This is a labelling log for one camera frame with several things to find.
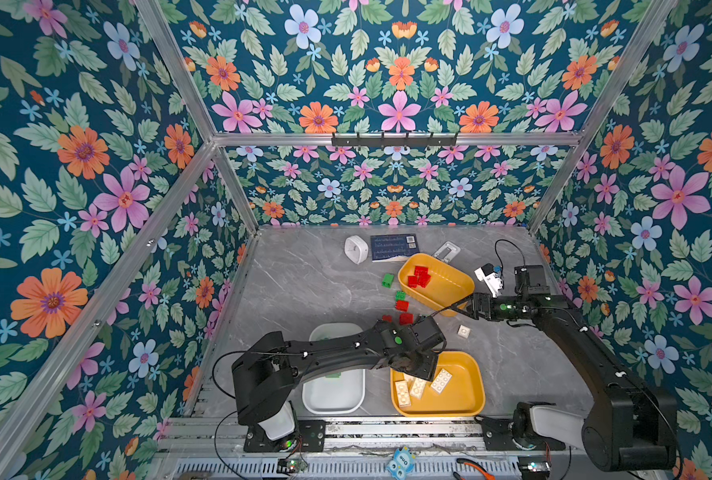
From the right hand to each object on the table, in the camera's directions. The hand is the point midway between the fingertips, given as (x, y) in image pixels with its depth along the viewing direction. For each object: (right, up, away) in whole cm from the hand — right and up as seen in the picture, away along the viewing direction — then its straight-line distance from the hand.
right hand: (462, 306), depth 80 cm
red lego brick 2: (-12, +5, +22) cm, 25 cm away
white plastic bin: (-35, -24, +1) cm, 42 cm away
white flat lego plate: (+3, -10, +11) cm, 15 cm away
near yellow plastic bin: (0, -24, 0) cm, 24 cm away
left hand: (-9, -15, -6) cm, 18 cm away
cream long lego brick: (-16, -23, -1) cm, 28 cm away
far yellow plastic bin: (-3, +4, +22) cm, 23 cm away
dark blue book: (-17, +17, +32) cm, 40 cm away
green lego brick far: (-20, +5, +22) cm, 30 cm away
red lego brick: (-7, +6, +24) cm, 26 cm away
